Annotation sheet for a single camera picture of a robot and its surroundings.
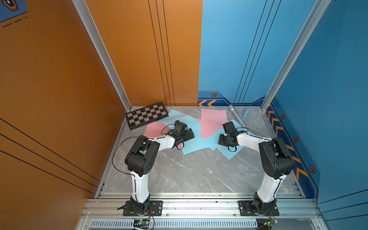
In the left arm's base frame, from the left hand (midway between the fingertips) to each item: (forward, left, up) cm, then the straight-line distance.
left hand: (190, 133), depth 100 cm
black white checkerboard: (+16, +35, 0) cm, 38 cm away
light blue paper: (+12, -1, -3) cm, 12 cm away
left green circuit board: (-52, +24, -6) cm, 57 cm away
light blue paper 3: (-9, -5, 0) cm, 10 cm away
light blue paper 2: (-13, -22, 0) cm, 25 cm away
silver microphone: (+26, -34, 0) cm, 43 cm away
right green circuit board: (-51, -40, -3) cm, 65 cm away
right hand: (-4, -21, -3) cm, 22 cm away
